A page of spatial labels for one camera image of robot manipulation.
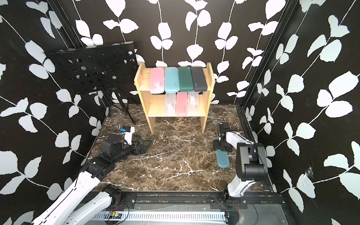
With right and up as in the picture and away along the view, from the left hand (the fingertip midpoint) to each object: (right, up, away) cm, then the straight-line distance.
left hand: (147, 140), depth 73 cm
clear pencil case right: (+26, +21, +18) cm, 38 cm away
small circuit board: (-15, -39, -2) cm, 42 cm away
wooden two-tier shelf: (-1, +22, +20) cm, 30 cm away
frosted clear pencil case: (+11, +21, +17) cm, 29 cm away
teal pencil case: (+45, -14, +15) cm, 50 cm away
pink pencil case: (+19, +21, +17) cm, 33 cm away
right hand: (+45, -7, +21) cm, 50 cm away
